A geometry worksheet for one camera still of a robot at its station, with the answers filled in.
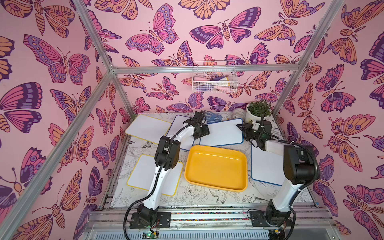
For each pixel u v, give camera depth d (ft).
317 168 1.55
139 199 2.18
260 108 3.27
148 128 3.60
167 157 1.99
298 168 1.64
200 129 3.08
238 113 3.63
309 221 2.41
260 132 2.57
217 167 2.97
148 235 2.36
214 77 3.13
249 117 3.40
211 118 3.85
